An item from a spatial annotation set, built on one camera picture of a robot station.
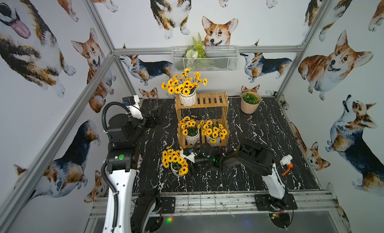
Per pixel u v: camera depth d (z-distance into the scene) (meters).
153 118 0.56
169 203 0.75
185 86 0.67
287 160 0.86
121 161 0.43
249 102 1.03
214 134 0.83
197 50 0.82
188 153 0.73
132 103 0.51
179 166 0.76
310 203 0.75
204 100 0.83
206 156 0.70
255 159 0.53
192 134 0.90
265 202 0.73
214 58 0.92
